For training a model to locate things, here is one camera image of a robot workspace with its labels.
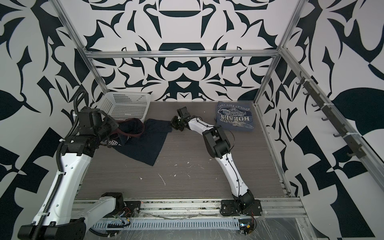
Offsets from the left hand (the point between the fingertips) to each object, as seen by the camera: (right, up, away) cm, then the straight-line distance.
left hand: (112, 117), depth 70 cm
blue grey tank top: (+68, +1, +38) cm, 78 cm away
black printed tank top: (+5, -16, +28) cm, 32 cm away
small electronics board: (+62, -51, +1) cm, 80 cm away
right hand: (+21, -4, +34) cm, 40 cm away
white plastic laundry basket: (-11, +9, +38) cm, 40 cm away
